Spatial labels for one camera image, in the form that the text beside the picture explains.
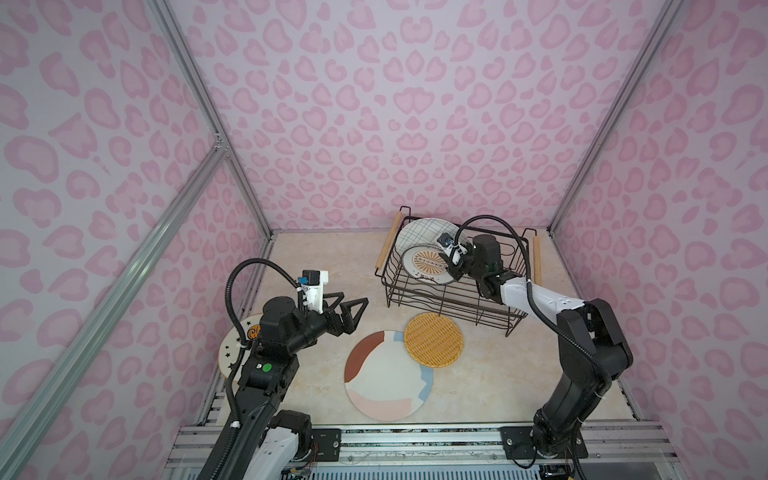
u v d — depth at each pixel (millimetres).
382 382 839
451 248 775
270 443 588
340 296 729
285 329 530
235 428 443
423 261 979
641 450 732
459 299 1007
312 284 609
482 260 722
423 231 944
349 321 618
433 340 903
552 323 483
